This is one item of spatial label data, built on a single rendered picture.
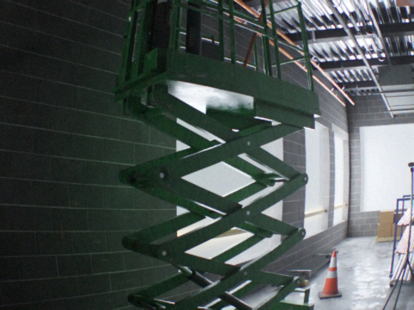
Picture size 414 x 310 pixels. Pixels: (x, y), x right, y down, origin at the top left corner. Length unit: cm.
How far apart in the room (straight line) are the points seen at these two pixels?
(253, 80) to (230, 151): 50
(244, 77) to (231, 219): 92
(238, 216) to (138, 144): 141
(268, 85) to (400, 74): 494
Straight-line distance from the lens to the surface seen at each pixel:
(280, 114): 291
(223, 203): 256
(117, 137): 345
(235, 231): 516
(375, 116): 1163
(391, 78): 735
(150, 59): 236
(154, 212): 378
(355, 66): 856
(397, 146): 1160
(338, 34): 689
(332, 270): 516
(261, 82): 271
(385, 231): 1014
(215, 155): 247
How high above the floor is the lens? 158
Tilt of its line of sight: 6 degrees up
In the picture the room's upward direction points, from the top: straight up
